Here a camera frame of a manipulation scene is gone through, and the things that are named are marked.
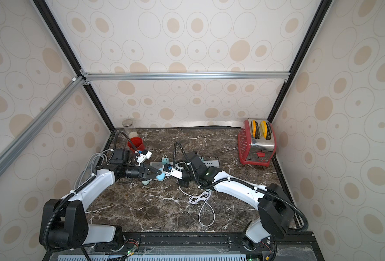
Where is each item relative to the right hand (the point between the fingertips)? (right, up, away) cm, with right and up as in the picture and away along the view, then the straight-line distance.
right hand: (176, 170), depth 80 cm
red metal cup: (-26, +14, +18) cm, 34 cm away
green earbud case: (-19, -9, +12) cm, 24 cm away
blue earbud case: (-6, -2, -4) cm, 8 cm away
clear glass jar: (-34, +25, +23) cm, 48 cm away
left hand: (-6, -1, -5) cm, 8 cm away
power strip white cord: (-56, +2, +20) cm, 60 cm away
